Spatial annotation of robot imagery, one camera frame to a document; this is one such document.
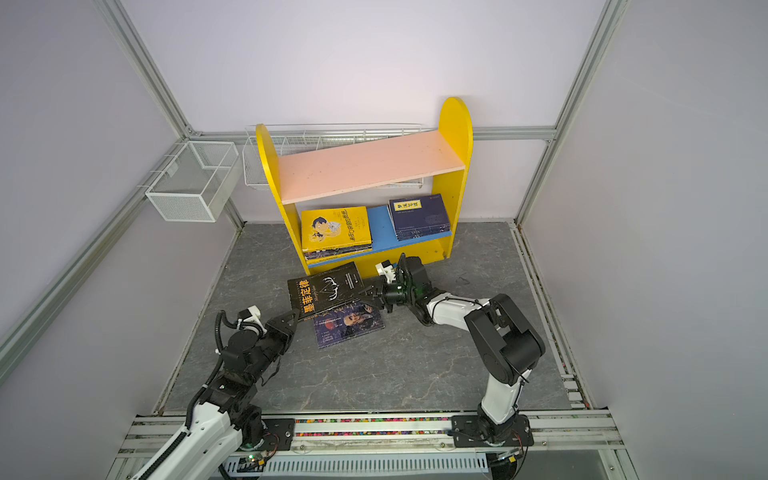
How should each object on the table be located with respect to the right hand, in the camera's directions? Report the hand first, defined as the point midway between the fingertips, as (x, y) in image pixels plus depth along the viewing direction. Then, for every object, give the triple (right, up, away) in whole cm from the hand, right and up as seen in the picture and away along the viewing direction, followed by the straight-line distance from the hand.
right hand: (353, 299), depth 82 cm
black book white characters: (-10, +13, +8) cm, 18 cm away
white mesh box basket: (-54, +36, +17) cm, 67 cm away
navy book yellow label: (+19, +25, +17) cm, 36 cm away
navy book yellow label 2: (+15, +20, +12) cm, 28 cm away
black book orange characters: (-10, +2, +3) cm, 11 cm away
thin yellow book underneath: (-7, +20, +10) cm, 24 cm away
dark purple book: (-3, -9, +10) cm, 14 cm away
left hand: (-13, -4, -2) cm, 14 cm away
